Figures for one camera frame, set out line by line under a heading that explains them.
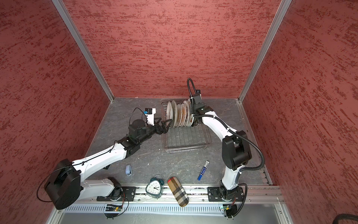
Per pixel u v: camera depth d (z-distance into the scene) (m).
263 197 0.74
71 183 0.41
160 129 0.69
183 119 0.90
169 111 1.02
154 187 0.73
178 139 0.95
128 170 0.79
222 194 0.66
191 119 0.92
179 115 0.90
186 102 0.99
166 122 0.71
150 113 0.68
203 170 0.81
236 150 0.47
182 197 0.71
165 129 0.70
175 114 0.88
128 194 0.74
